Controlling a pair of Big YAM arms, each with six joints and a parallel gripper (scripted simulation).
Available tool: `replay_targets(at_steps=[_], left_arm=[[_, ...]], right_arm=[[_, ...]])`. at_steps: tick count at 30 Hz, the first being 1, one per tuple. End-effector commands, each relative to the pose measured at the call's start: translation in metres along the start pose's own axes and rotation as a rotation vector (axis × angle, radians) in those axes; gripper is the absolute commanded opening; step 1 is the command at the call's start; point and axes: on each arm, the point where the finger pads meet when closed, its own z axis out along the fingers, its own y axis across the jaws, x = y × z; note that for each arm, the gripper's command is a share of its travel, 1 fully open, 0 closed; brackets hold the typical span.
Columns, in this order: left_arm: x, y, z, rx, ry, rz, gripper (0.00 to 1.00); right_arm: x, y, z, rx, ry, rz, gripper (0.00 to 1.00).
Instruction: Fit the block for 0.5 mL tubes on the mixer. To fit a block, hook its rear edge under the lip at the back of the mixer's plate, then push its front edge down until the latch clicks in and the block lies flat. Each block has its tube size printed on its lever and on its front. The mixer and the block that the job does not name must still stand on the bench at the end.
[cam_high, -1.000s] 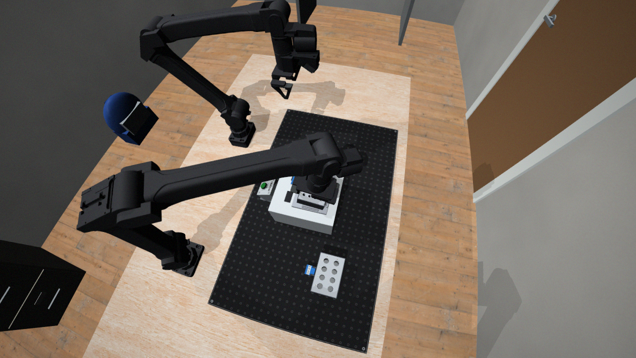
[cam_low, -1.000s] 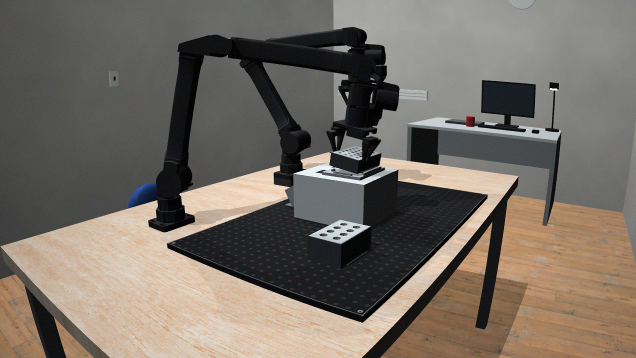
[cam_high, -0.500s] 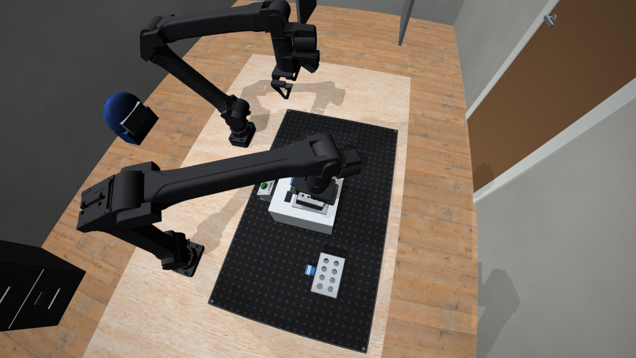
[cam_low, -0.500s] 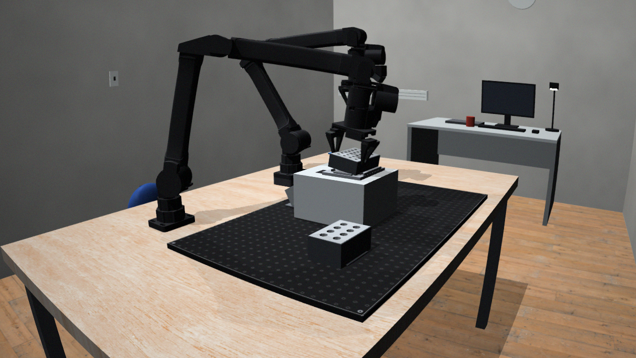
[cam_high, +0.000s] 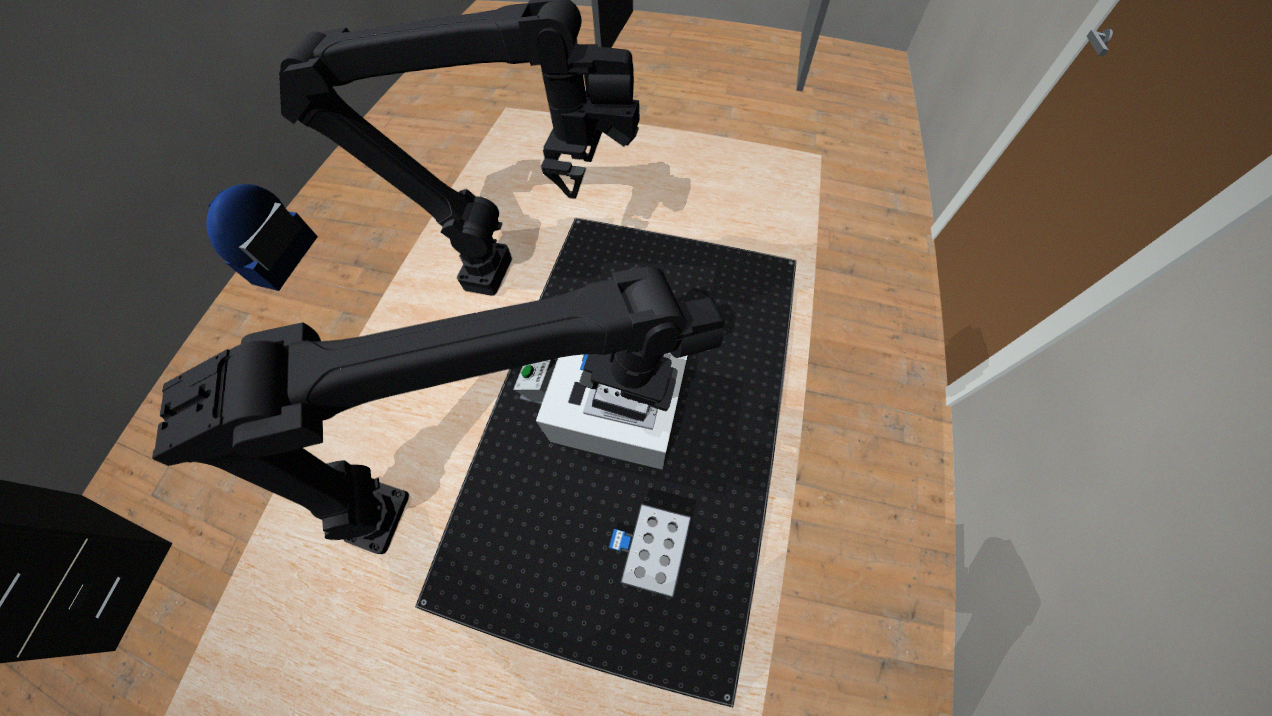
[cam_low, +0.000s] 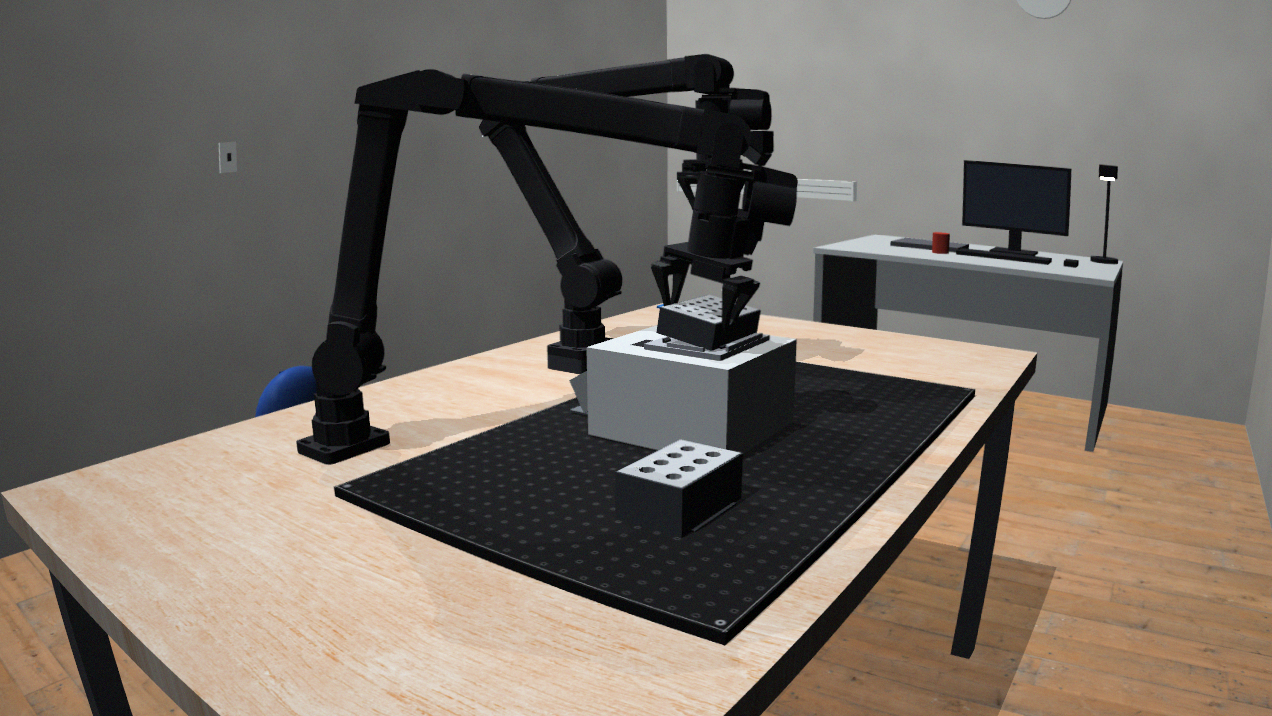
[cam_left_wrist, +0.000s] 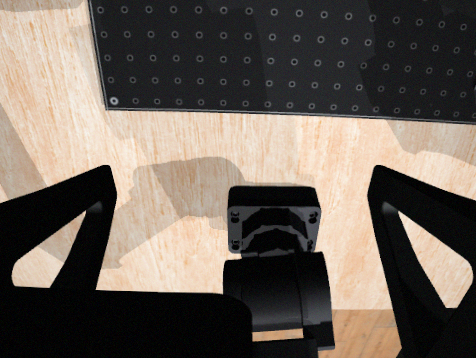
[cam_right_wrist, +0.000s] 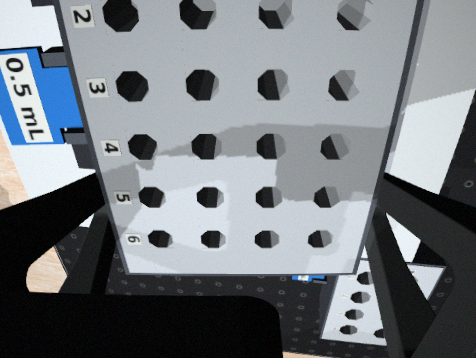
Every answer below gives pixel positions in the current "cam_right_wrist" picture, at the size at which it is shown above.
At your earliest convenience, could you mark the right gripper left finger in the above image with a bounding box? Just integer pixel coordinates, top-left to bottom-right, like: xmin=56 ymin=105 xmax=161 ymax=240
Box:
xmin=0 ymin=172 xmax=116 ymax=294

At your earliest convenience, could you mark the black tube block with white holed top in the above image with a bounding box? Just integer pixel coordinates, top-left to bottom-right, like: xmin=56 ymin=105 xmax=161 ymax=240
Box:
xmin=292 ymin=241 xmax=446 ymax=346

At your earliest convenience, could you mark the grey mixer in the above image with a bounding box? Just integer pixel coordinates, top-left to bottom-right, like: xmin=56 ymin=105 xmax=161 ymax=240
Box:
xmin=0 ymin=0 xmax=476 ymax=262

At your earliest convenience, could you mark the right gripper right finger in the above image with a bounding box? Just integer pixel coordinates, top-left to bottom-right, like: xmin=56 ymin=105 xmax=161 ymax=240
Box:
xmin=365 ymin=172 xmax=476 ymax=358

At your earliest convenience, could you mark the black perforated breadboard plate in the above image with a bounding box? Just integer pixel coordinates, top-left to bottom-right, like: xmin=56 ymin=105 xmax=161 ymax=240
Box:
xmin=53 ymin=90 xmax=476 ymax=358

